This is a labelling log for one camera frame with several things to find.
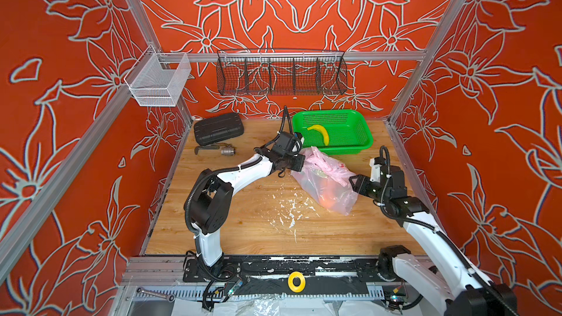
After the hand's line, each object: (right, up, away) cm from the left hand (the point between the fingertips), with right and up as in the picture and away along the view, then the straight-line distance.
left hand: (303, 159), depth 89 cm
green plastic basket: (+22, +12, +29) cm, 38 cm away
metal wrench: (-45, -43, -21) cm, 66 cm away
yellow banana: (+13, +13, +21) cm, 28 cm away
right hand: (+19, -6, -8) cm, 21 cm away
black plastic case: (-45, +13, +18) cm, 50 cm away
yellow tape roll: (-4, -40, -20) cm, 45 cm away
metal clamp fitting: (-36, +3, +14) cm, 38 cm away
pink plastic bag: (+9, -9, -2) cm, 13 cm away
